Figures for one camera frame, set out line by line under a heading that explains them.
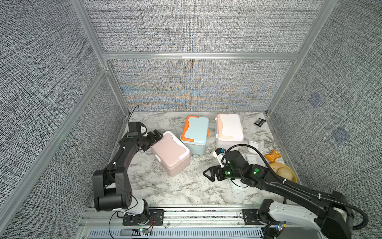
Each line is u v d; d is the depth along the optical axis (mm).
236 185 647
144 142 736
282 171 849
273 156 939
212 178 665
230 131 900
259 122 1119
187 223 731
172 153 813
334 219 382
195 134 899
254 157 955
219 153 694
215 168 666
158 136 810
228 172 648
